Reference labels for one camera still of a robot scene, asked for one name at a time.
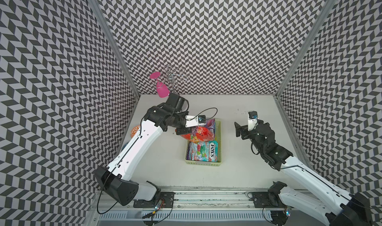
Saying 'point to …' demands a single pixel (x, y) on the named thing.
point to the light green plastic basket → (218, 136)
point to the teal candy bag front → (207, 151)
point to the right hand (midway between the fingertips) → (244, 123)
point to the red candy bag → (199, 134)
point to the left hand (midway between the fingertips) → (191, 124)
